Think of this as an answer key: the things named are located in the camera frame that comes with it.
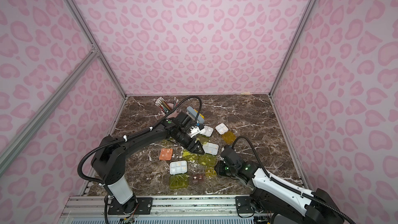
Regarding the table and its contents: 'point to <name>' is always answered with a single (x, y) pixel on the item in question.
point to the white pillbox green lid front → (178, 178)
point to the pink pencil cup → (170, 106)
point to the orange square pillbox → (166, 154)
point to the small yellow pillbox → (211, 172)
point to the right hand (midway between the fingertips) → (215, 169)
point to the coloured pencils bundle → (160, 103)
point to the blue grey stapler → (195, 114)
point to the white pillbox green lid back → (205, 132)
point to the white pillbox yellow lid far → (227, 136)
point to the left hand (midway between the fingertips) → (201, 152)
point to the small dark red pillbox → (198, 178)
